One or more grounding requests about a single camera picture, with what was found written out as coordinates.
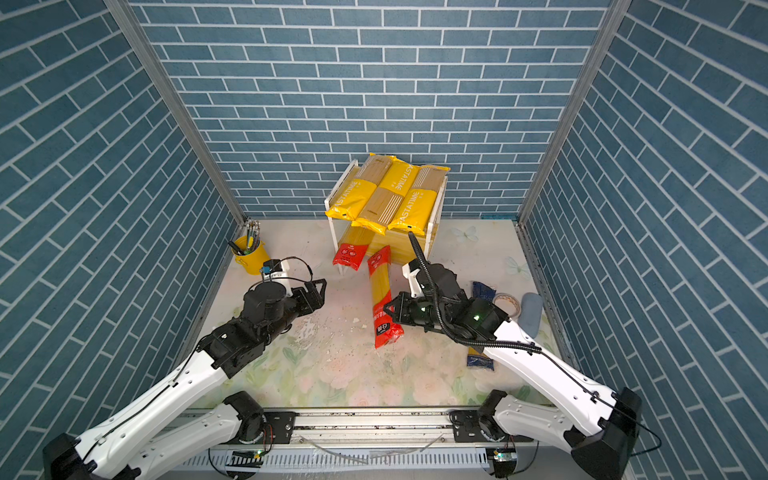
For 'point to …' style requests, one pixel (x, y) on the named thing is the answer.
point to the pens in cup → (252, 239)
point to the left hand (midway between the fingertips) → (325, 286)
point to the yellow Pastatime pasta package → (354, 194)
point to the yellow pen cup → (250, 254)
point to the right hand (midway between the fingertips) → (386, 308)
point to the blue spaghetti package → (476, 355)
